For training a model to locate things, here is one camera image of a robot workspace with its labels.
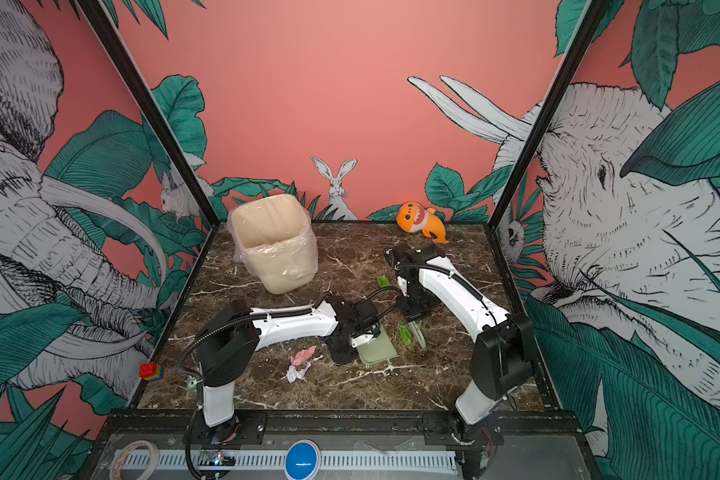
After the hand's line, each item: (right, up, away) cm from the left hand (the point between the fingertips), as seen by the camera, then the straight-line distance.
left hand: (344, 353), depth 84 cm
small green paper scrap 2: (+12, +19, +17) cm, 28 cm away
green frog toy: (-41, -7, -5) cm, 42 cm away
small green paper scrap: (+19, +4, +6) cm, 20 cm away
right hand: (+19, +12, -4) cm, 23 cm away
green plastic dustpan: (+10, +1, +1) cm, 10 cm away
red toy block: (-51, -2, -8) cm, 52 cm away
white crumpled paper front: (-14, -5, -2) cm, 15 cm away
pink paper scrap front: (-12, -1, 0) cm, 12 cm away
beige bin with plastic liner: (-19, +32, -4) cm, 37 cm away
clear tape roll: (-51, -20, -17) cm, 58 cm away
